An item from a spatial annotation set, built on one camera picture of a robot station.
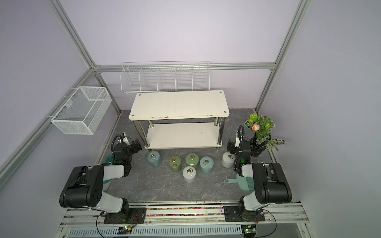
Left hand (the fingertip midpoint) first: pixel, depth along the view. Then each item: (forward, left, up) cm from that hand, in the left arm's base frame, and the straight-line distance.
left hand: (131, 141), depth 92 cm
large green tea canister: (-15, -38, 0) cm, 41 cm away
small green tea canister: (-16, -28, -2) cm, 32 cm away
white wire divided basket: (+36, -23, +22) cm, 48 cm away
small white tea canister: (-16, -58, -2) cm, 61 cm away
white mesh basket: (+10, +24, +16) cm, 30 cm away
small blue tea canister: (-13, -15, -2) cm, 20 cm away
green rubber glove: (-8, +14, -8) cm, 18 cm away
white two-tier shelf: (-4, -32, +22) cm, 39 cm away
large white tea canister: (-23, -35, -1) cm, 42 cm away
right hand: (-3, -67, 0) cm, 67 cm away
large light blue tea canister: (-19, -45, 0) cm, 49 cm away
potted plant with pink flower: (-14, -74, +15) cm, 77 cm away
